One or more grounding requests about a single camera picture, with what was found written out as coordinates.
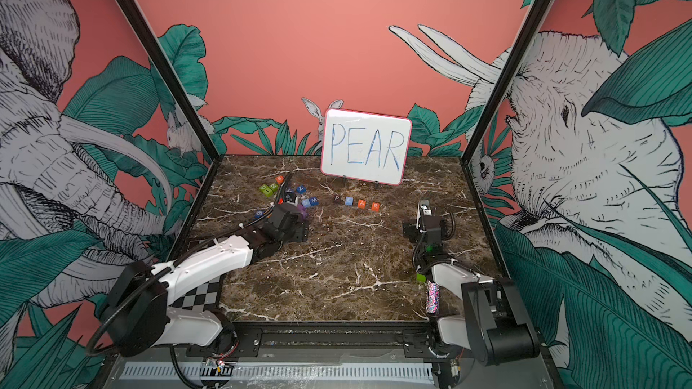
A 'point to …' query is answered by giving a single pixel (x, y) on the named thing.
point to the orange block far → (279, 179)
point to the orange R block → (375, 206)
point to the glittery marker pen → (432, 297)
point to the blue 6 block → (259, 213)
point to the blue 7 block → (301, 189)
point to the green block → (267, 191)
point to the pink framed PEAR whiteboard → (365, 146)
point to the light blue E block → (349, 201)
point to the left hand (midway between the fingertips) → (299, 218)
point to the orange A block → (361, 203)
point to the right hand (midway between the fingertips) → (422, 212)
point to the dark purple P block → (337, 198)
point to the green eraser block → (420, 277)
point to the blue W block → (314, 202)
